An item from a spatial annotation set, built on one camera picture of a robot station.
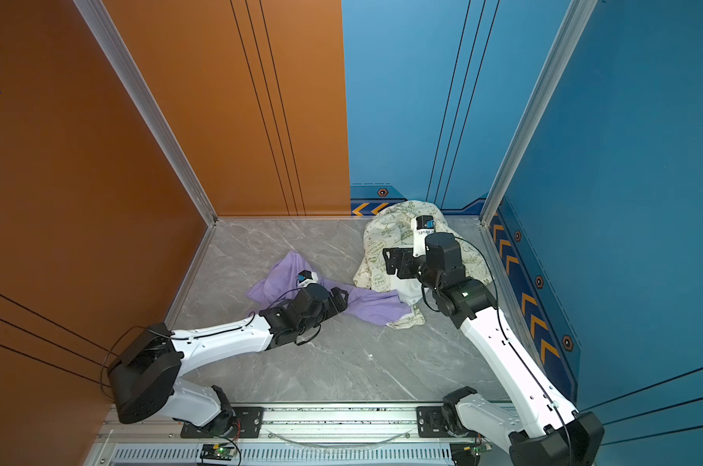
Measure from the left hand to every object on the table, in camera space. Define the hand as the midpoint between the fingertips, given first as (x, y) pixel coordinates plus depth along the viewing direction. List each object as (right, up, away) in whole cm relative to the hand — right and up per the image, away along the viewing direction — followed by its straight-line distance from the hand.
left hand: (344, 296), depth 84 cm
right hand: (+14, +14, -11) cm, 22 cm away
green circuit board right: (+31, -36, -14) cm, 50 cm away
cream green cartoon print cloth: (+15, +21, +21) cm, 34 cm away
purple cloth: (-18, +6, +14) cm, 24 cm away
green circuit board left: (-30, -36, -13) cm, 49 cm away
